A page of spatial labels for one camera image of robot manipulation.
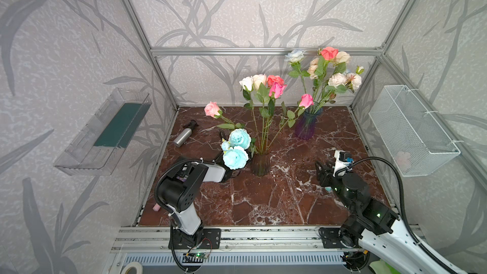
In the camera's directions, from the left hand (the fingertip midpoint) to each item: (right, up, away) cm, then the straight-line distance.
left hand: (257, 148), depth 93 cm
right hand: (+25, -1, -19) cm, 31 cm away
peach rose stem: (+25, +37, -7) cm, 46 cm away
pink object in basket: (+57, -2, -21) cm, 61 cm away
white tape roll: (-44, -39, -25) cm, 64 cm away
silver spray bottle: (-40, +6, +11) cm, 42 cm away
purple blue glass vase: (+26, +12, +6) cm, 29 cm away
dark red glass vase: (+2, -7, -3) cm, 8 cm away
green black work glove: (+44, -39, -27) cm, 64 cm away
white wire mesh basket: (+54, +8, -30) cm, 62 cm away
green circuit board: (-23, -37, -23) cm, 49 cm away
